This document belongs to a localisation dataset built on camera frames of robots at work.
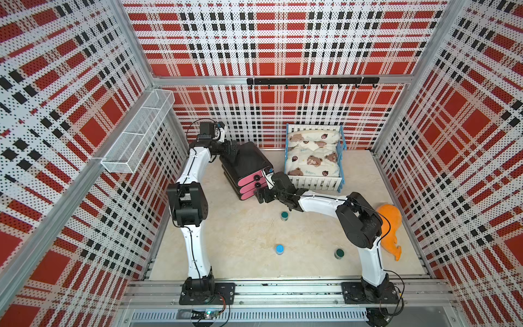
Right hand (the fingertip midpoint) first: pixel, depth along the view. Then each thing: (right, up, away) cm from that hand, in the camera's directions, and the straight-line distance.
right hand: (263, 187), depth 94 cm
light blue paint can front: (+7, -24, -12) cm, 28 cm away
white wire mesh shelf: (-63, +16, -1) cm, 65 cm away
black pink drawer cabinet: (-10, +8, +1) cm, 13 cm away
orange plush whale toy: (+55, -13, -9) cm, 57 cm away
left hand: (-16, +20, +5) cm, 26 cm away
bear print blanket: (+26, +17, +14) cm, 34 cm away
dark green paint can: (+31, -25, -14) cm, 42 cm away
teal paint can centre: (+10, -13, -3) cm, 16 cm away
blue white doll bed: (+27, +2, +5) cm, 28 cm away
